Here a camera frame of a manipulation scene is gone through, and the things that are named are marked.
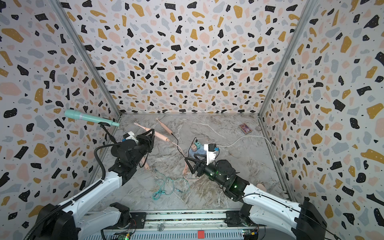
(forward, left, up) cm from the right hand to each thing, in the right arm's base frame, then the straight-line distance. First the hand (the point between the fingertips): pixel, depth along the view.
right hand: (193, 158), depth 69 cm
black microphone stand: (+17, +49, +4) cm, 52 cm away
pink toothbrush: (-1, +24, -2) cm, 24 cm away
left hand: (+14, +18, +3) cm, 23 cm away
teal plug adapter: (+19, -1, -18) cm, 26 cm away
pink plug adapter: (+17, +2, -17) cm, 24 cm away
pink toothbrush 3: (+39, +26, -24) cm, 52 cm away
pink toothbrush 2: (+12, +19, +1) cm, 23 cm away
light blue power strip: (+18, -2, -23) cm, 29 cm away
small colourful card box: (+40, -35, -26) cm, 59 cm away
